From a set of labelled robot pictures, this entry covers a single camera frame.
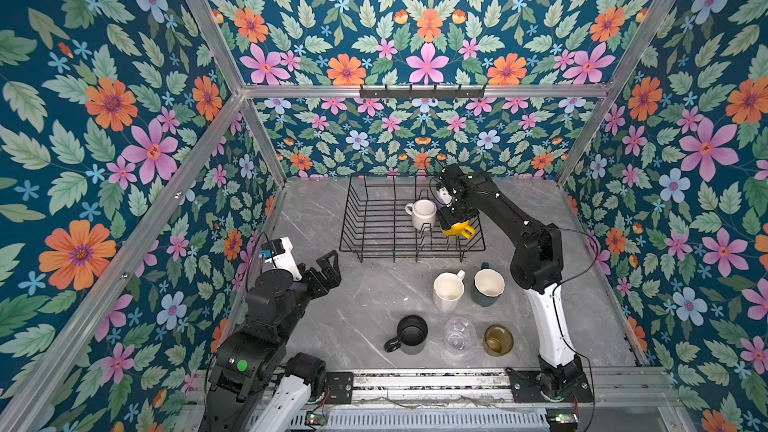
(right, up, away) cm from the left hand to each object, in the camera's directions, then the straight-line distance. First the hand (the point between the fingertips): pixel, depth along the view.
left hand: (327, 253), depth 64 cm
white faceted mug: (+30, -14, +24) cm, 40 cm away
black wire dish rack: (+6, +3, +41) cm, 41 cm away
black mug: (+19, -27, +19) cm, 38 cm away
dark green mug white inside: (+41, -13, +23) cm, 49 cm away
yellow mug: (+35, +3, +27) cm, 44 cm away
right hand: (+33, +7, +33) cm, 48 cm away
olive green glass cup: (+42, -26, +16) cm, 52 cm away
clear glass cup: (+32, -26, +18) cm, 45 cm away
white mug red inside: (+23, +8, +32) cm, 40 cm away
